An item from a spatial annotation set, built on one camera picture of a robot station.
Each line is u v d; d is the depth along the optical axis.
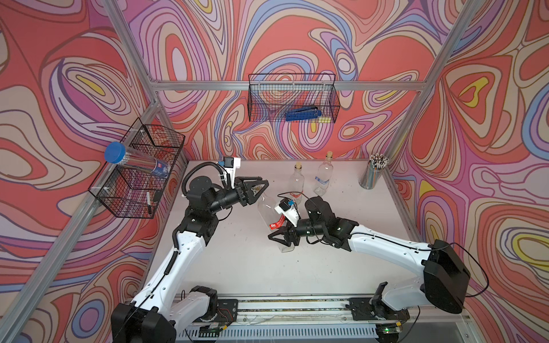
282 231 0.65
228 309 0.73
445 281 0.41
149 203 0.72
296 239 0.66
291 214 0.66
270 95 0.96
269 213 0.66
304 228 0.65
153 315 0.38
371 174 1.00
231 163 0.59
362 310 0.73
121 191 0.70
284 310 0.75
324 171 0.91
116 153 0.62
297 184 0.93
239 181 0.62
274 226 0.67
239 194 0.59
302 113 0.91
